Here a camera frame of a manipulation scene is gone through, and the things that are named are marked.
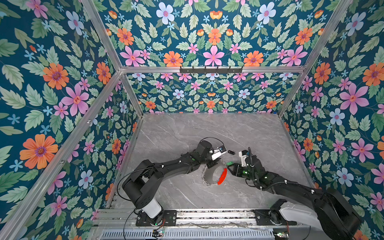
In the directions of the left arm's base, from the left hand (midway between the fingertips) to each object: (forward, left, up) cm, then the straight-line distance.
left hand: (221, 152), depth 84 cm
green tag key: (-2, -7, -12) cm, 14 cm away
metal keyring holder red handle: (-8, +3, -13) cm, 15 cm away
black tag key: (+6, -9, -13) cm, 17 cm away
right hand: (-7, -4, -6) cm, 10 cm away
